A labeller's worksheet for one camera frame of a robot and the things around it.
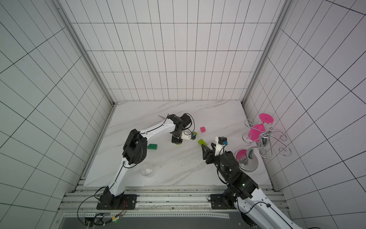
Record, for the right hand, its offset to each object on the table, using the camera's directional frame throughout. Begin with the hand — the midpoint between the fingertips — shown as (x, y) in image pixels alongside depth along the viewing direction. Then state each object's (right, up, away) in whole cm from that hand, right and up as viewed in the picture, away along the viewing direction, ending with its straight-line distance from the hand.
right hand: (206, 142), depth 74 cm
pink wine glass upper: (+32, +13, 0) cm, 35 cm away
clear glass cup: (-34, -18, +9) cm, 40 cm away
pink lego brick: (+2, +4, +27) cm, 27 cm away
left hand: (-18, -2, +20) cm, 27 cm away
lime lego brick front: (-16, -5, +20) cm, 26 cm away
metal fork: (-30, +13, +37) cm, 49 cm away
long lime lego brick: (0, -4, +21) cm, 21 cm away
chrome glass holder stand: (+25, 0, -12) cm, 27 cm away
